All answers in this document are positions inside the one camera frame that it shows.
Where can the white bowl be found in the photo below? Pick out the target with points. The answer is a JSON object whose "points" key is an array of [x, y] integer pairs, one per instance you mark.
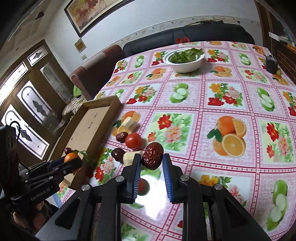
{"points": [[185, 67]]}

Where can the gloved left hand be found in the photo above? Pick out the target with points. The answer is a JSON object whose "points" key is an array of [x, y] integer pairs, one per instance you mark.
{"points": [[36, 217]]}

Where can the large wrinkled red date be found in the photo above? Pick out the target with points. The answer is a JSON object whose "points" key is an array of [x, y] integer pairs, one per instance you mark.
{"points": [[153, 156]]}

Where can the brown armchair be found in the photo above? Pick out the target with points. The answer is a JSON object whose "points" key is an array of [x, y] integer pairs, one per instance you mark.
{"points": [[94, 73]]}

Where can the wooden glass door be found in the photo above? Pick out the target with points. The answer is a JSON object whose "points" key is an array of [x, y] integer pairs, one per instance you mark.
{"points": [[34, 92]]}

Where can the green leafy vegetables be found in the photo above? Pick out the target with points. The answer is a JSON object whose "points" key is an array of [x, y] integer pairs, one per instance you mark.
{"points": [[186, 56]]}

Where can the dark plum in tray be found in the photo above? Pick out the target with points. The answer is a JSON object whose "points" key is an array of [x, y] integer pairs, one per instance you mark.
{"points": [[68, 150]]}

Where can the red tomato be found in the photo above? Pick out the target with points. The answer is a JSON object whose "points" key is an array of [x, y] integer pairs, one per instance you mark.
{"points": [[144, 187], [133, 141]]}

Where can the dark plum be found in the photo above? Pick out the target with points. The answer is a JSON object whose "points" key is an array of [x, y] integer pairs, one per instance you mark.
{"points": [[68, 150], [118, 154]]}

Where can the floral seat cover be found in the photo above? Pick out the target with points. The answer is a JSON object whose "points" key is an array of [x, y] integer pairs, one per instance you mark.
{"points": [[74, 105]]}

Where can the small mandarin with leaf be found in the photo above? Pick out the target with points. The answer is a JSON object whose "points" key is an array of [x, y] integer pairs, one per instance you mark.
{"points": [[72, 156]]}

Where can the framed painting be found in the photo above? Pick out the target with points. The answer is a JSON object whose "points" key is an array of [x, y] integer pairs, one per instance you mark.
{"points": [[85, 14]]}

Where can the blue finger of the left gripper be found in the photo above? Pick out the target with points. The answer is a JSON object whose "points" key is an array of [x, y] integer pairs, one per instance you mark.
{"points": [[71, 166]]}

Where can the small yellow wall picture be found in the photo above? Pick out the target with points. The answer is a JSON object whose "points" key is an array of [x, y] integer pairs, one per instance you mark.
{"points": [[79, 45]]}

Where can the green cushion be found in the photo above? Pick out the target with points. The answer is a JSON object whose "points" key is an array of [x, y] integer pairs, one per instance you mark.
{"points": [[76, 91]]}

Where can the dark cup on table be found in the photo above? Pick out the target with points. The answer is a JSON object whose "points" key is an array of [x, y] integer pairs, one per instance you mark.
{"points": [[271, 64]]}

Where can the floral fruit pattern tablecloth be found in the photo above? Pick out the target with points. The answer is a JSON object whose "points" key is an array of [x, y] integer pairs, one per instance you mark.
{"points": [[229, 122]]}

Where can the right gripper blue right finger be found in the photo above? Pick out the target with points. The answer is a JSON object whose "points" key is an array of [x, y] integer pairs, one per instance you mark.
{"points": [[172, 174]]}

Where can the cardboard tray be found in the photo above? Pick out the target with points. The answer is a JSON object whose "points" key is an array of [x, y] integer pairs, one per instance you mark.
{"points": [[87, 128]]}

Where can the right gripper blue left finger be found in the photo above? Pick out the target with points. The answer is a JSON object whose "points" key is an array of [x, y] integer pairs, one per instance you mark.
{"points": [[131, 174]]}

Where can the black leather sofa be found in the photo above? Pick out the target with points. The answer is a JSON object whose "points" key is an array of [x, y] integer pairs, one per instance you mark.
{"points": [[206, 31]]}

